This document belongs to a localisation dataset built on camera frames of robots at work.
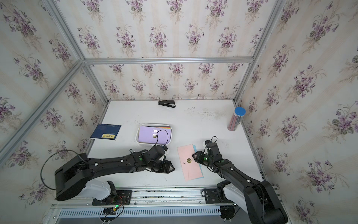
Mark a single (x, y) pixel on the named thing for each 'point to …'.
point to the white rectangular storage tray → (161, 124)
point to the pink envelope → (190, 167)
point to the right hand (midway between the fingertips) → (195, 157)
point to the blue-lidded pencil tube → (239, 112)
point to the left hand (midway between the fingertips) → (173, 172)
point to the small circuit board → (110, 211)
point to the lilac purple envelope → (154, 135)
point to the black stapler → (168, 103)
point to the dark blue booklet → (106, 131)
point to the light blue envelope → (195, 148)
